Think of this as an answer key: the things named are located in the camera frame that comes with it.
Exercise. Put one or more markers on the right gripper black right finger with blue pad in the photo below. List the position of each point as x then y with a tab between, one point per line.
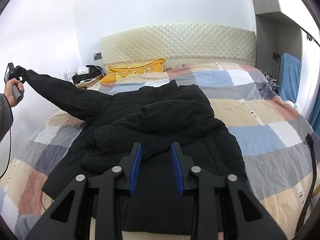
223	207

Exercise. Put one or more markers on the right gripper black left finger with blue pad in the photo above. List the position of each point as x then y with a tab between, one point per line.
69	217

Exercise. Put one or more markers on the black puffer jacket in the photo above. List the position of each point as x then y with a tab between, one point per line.
155	117

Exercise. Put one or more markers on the person's left hand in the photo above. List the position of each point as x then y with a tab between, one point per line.
9	88

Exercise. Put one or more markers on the grey fleece left sleeve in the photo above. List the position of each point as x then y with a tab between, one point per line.
6	117

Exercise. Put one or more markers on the white box on nightstand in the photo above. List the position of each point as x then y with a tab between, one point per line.
83	70

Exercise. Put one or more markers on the wooden nightstand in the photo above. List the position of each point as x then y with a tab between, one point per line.
89	82

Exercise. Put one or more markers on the patchwork checkered bed quilt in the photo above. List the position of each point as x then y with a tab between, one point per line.
270	133

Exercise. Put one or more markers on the yellow pillow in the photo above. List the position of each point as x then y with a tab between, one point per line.
122	72

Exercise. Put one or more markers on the cream quilted headboard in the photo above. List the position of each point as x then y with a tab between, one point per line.
178	44

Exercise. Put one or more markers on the blue towel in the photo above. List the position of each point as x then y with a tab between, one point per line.
289	77

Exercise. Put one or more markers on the wall power socket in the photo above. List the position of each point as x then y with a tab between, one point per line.
97	56

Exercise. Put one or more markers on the grey wall cabinet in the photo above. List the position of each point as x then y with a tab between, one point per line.
276	34

